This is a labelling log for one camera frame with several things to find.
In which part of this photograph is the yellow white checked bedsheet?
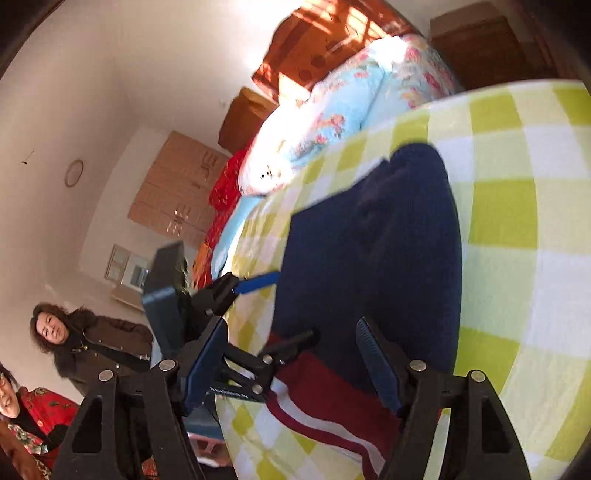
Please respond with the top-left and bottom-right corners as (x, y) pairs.
(215, 80), (591, 480)

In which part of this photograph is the light blue floral quilt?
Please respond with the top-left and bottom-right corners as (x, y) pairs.
(286, 34), (462, 162)

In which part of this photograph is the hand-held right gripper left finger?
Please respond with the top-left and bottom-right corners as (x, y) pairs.
(51, 316), (229, 480)

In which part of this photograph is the red grey striped navy sweater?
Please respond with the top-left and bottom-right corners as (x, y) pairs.
(265, 143), (464, 480)

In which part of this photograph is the brown wooden nightstand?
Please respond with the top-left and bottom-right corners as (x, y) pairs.
(430, 2), (555, 90)

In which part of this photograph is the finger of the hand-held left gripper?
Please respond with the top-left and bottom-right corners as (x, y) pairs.
(191, 271), (281, 318)
(259, 329), (321, 368)

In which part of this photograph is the wooden nightstand left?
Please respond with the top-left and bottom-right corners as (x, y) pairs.
(218, 87), (280, 155)

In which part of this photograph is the red blanket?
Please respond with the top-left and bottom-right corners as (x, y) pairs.
(191, 148), (252, 289)

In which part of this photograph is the round white wall fixture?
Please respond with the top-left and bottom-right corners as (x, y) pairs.
(64, 159), (85, 188)

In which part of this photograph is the white printed pillow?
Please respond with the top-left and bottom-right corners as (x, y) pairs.
(238, 106), (319, 197)

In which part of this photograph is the light blue blanket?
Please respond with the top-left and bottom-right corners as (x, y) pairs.
(210, 194), (264, 280)

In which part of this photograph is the large carved wooden headboard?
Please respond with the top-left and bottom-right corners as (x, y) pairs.
(252, 0), (416, 100)

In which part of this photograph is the white framed interior window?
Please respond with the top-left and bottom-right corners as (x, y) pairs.
(104, 244), (153, 294)

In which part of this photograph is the light wooden wardrobe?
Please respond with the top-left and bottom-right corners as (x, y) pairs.
(128, 130), (230, 247)

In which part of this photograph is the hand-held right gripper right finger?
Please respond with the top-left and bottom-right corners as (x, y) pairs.
(355, 317), (532, 480)

